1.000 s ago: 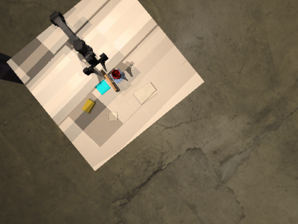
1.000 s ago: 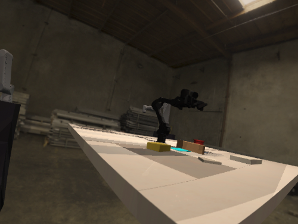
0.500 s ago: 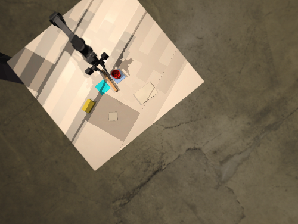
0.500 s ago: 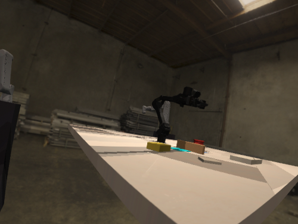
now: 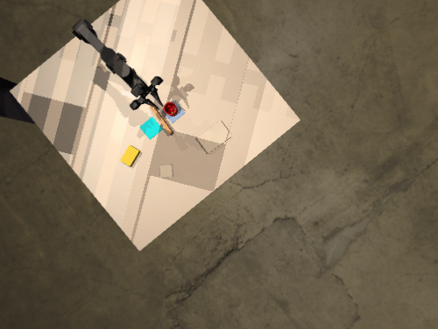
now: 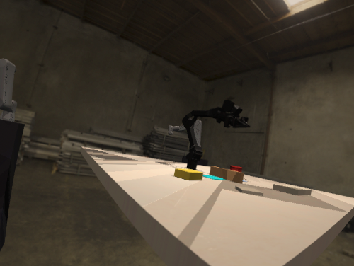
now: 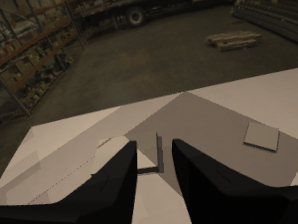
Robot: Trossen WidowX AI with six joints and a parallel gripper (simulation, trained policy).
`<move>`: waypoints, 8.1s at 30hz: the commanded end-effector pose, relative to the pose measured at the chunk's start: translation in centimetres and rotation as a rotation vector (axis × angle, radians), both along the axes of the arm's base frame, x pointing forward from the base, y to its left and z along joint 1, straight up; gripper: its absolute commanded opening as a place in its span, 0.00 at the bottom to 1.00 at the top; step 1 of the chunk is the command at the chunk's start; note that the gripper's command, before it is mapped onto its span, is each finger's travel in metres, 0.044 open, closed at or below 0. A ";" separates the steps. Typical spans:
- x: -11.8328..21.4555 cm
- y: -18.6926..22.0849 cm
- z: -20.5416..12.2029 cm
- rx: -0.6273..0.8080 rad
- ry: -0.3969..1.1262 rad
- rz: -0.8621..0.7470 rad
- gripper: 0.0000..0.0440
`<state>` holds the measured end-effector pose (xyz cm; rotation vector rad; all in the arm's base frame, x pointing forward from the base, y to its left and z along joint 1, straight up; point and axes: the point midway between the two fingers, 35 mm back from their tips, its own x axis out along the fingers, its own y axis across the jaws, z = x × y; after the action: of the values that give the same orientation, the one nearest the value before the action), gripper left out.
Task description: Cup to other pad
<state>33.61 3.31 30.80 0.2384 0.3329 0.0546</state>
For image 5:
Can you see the yellow flat block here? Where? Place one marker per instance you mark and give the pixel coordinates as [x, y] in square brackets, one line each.
[130, 155]

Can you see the brown wooden bar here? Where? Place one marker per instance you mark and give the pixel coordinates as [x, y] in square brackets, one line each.
[155, 111]

